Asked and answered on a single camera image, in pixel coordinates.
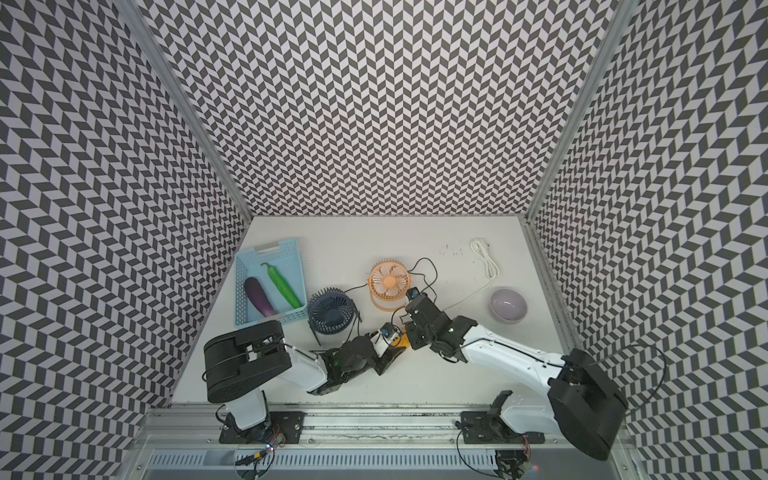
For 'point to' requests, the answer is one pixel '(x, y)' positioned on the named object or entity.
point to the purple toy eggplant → (255, 292)
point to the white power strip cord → (489, 265)
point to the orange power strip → (401, 340)
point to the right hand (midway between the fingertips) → (415, 332)
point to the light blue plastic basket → (269, 285)
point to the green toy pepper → (293, 299)
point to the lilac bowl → (508, 305)
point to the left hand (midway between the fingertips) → (395, 343)
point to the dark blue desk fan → (331, 311)
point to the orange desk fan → (389, 281)
